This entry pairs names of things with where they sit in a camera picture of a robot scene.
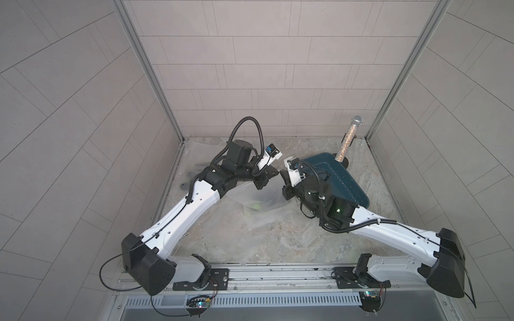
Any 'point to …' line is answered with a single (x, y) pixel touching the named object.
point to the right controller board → (371, 301)
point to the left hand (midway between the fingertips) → (278, 170)
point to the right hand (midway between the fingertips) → (280, 171)
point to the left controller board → (197, 305)
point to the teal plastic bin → (341, 181)
